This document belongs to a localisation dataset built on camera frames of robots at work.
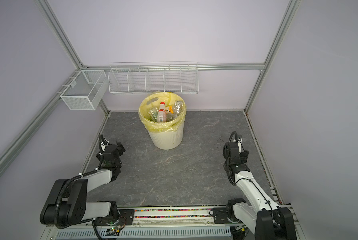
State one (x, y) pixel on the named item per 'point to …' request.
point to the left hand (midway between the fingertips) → (111, 146)
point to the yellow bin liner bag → (153, 100)
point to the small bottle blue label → (171, 117)
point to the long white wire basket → (154, 78)
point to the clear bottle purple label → (178, 107)
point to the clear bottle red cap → (161, 114)
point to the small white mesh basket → (85, 91)
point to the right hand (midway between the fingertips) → (238, 149)
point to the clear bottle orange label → (171, 110)
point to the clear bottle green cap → (153, 114)
